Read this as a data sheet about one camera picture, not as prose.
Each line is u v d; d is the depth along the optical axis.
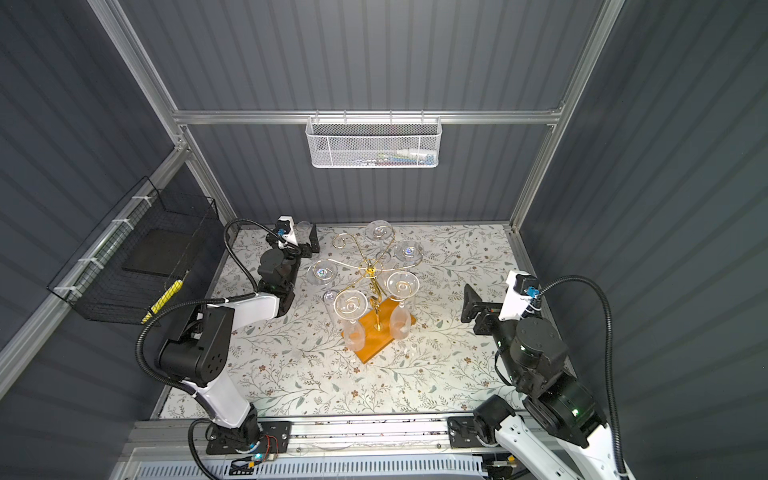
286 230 0.74
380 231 0.74
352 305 0.62
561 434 0.41
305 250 0.81
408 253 0.68
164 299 0.68
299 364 0.86
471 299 0.53
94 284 0.63
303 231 0.89
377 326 0.91
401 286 0.63
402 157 0.91
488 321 0.53
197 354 0.48
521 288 0.48
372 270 0.69
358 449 0.73
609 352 0.48
